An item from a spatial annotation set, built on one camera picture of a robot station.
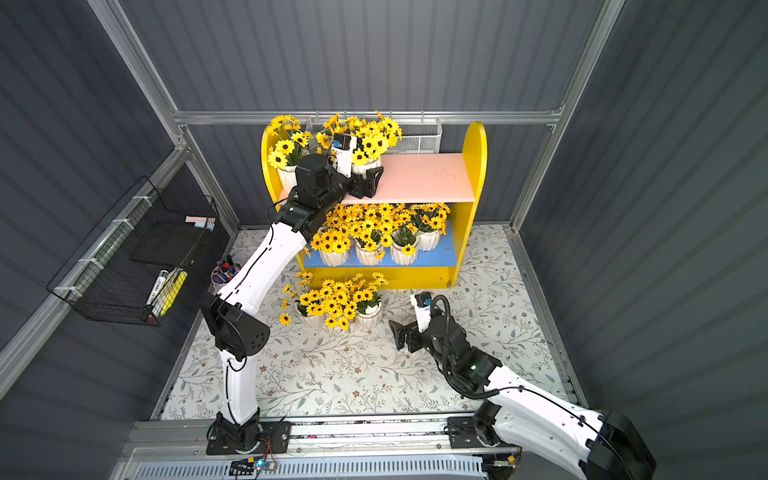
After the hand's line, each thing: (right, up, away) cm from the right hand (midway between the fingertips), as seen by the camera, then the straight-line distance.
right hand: (409, 316), depth 78 cm
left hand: (-11, +40, -4) cm, 42 cm away
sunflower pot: (-11, -1, +11) cm, 16 cm away
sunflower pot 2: (-19, +3, +3) cm, 19 cm away
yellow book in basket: (-56, +7, -9) cm, 57 cm away
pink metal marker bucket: (-56, +11, +13) cm, 59 cm away
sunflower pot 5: (-12, +24, +3) cm, 26 cm away
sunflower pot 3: (-29, +2, +8) cm, 31 cm away
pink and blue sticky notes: (-60, +26, +7) cm, 65 cm away
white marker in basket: (-60, +9, -9) cm, 61 cm away
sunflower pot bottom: (-1, +22, +9) cm, 23 cm away
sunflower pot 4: (-21, +19, +1) cm, 28 cm away
